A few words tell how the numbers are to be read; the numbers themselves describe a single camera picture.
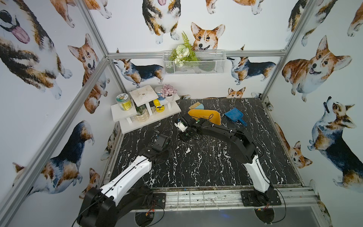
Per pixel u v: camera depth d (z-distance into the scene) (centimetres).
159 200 74
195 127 70
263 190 63
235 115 113
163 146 65
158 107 107
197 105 117
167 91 92
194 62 84
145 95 95
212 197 75
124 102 90
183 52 78
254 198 70
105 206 38
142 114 103
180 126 87
